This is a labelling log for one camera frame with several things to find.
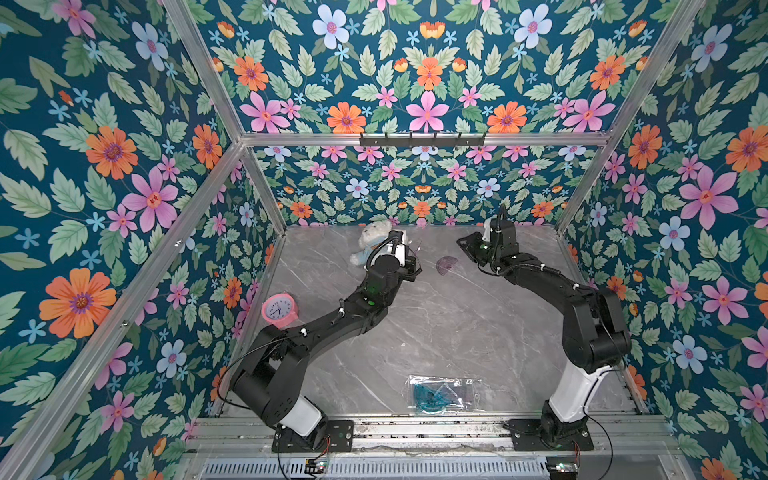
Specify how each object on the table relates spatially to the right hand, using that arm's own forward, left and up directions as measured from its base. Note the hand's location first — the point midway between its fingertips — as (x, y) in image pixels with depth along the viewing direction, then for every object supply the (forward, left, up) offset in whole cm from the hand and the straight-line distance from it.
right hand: (467, 237), depth 94 cm
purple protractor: (+2, +6, -17) cm, 18 cm away
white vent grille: (-60, +23, -18) cm, 66 cm away
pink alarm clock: (-20, +60, -14) cm, 64 cm away
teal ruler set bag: (-43, +9, -17) cm, 47 cm away
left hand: (-11, +18, +8) cm, 22 cm away
